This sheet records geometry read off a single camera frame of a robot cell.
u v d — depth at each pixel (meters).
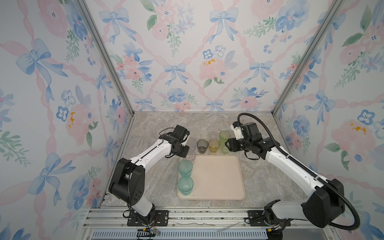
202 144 0.98
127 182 0.47
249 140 0.63
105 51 0.84
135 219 0.73
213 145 1.00
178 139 0.69
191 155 0.93
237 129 0.74
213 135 1.04
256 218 0.74
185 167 0.90
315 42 0.80
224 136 1.02
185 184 0.82
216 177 0.88
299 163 0.47
